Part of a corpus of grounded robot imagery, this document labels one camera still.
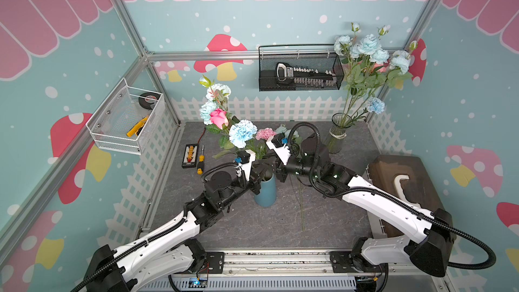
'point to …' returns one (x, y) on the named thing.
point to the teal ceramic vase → (267, 196)
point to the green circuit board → (194, 283)
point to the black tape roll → (149, 103)
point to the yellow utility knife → (138, 127)
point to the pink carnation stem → (262, 136)
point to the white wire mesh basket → (126, 119)
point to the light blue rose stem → (303, 219)
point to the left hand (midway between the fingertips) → (269, 168)
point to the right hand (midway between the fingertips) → (261, 160)
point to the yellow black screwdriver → (201, 163)
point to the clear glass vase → (340, 122)
